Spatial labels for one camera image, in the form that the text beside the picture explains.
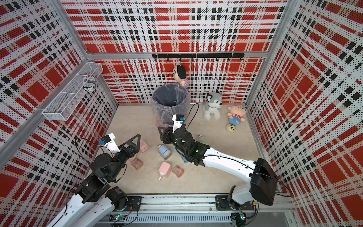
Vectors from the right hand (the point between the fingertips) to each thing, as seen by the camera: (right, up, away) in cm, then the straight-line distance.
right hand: (164, 128), depth 71 cm
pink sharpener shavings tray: (+6, -27, +14) cm, 31 cm away
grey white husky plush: (+30, +16, +27) cm, 44 cm away
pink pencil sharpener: (-2, -25, +9) cm, 26 cm away
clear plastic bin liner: (-3, +18, +27) cm, 32 cm away
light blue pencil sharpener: (-2, -15, +13) cm, 20 cm away
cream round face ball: (+43, -2, +30) cm, 52 cm away
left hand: (-12, -5, -2) cm, 13 cm away
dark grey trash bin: (-2, +18, +29) cm, 34 cm away
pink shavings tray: (-21, -23, +17) cm, 35 cm away
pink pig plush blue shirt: (+48, +7, +33) cm, 59 cm away
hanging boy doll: (+6, +35, +19) cm, 40 cm away
